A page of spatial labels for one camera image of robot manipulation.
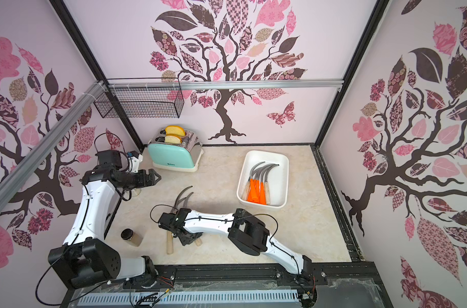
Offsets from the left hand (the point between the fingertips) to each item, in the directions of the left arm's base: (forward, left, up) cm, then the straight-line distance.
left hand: (149, 183), depth 79 cm
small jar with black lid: (-18, +6, -13) cm, 24 cm away
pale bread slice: (+28, -4, 0) cm, 28 cm away
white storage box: (+12, -60, -18) cm, 64 cm away
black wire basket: (+64, +26, -2) cm, 69 cm away
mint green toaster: (+21, -9, -7) cm, 24 cm away
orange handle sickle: (+3, -44, -16) cm, 47 cm away
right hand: (-15, -16, -20) cm, 30 cm away
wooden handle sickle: (-16, -7, -19) cm, 26 cm away
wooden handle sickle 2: (+7, -7, -20) cm, 22 cm away
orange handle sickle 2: (+3, -50, -17) cm, 53 cm away
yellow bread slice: (+34, -4, +1) cm, 34 cm away
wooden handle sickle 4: (+6, -42, -18) cm, 46 cm away
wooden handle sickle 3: (-19, -20, -18) cm, 33 cm away
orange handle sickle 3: (+11, -48, -19) cm, 53 cm away
